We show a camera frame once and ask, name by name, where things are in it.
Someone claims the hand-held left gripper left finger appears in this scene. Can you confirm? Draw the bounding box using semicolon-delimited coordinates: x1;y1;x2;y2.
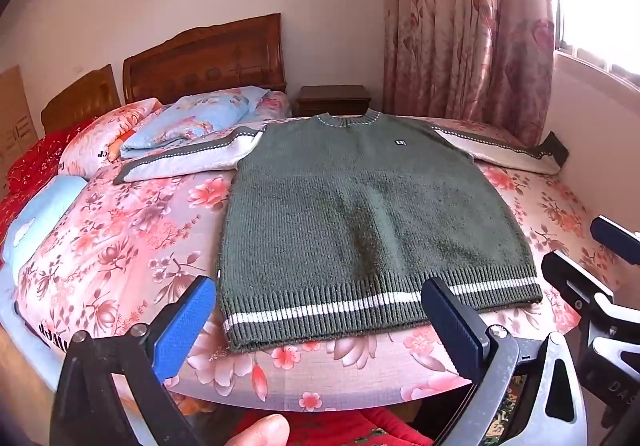
50;275;218;446

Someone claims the red patterned blanket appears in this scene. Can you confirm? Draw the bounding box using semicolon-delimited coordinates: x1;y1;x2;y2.
0;121;96;247

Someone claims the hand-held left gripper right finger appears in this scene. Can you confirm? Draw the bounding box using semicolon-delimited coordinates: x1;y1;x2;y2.
421;276;588;446

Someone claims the floral bed sheet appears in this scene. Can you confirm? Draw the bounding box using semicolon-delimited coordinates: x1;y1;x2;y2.
0;101;623;419

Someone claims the person's left hand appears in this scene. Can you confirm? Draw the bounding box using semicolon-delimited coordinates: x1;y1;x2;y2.
217;413;291;446

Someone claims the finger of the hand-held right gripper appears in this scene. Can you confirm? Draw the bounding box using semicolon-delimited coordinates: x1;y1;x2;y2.
590;215;640;268
541;250;616;324

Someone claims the dark wooden nightstand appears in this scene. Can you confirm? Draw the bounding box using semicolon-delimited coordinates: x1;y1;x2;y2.
297;85;373;118

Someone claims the person's red clothing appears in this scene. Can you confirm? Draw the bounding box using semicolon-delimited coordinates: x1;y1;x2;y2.
227;406;436;446

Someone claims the small wooden headboard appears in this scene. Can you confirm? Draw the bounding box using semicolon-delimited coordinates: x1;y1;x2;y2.
40;64;122;133

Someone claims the window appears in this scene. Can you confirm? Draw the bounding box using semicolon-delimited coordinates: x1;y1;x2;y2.
542;0;640;88

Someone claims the orange floral pillow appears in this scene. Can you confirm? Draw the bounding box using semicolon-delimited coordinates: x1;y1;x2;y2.
58;98;163;178

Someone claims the green knit sweater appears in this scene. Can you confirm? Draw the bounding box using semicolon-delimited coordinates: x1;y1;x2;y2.
112;109;570;354

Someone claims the large carved wooden headboard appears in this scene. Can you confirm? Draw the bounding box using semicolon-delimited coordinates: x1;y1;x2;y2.
122;13;288;106

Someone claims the folded blue floral quilt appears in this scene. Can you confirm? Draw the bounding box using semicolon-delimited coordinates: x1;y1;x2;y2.
119;85;273;161

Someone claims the pink floral curtain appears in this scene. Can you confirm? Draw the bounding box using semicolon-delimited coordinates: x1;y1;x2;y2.
382;0;558;147

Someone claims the cardboard box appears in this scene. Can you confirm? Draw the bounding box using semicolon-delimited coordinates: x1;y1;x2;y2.
0;65;40;192

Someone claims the light blue cloth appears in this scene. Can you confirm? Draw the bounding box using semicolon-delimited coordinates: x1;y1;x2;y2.
0;175;90;272

